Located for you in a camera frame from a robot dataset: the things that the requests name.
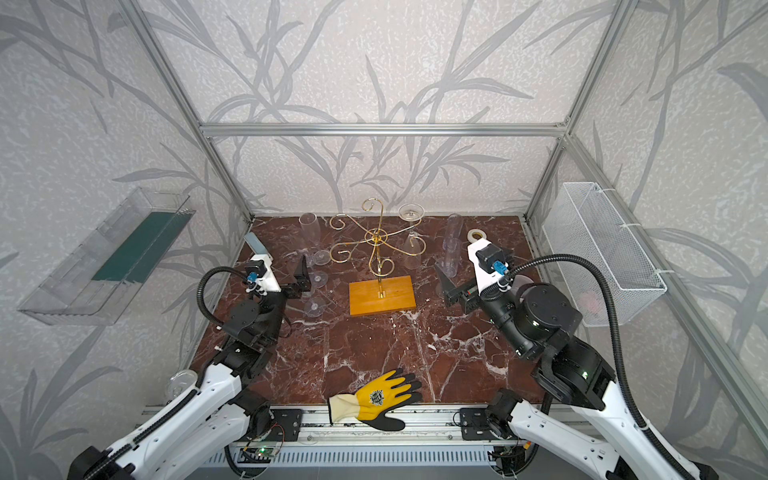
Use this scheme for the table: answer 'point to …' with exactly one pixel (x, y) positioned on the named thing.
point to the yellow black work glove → (370, 404)
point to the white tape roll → (475, 235)
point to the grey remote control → (255, 244)
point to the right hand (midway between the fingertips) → (460, 243)
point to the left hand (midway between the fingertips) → (290, 248)
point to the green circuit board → (261, 452)
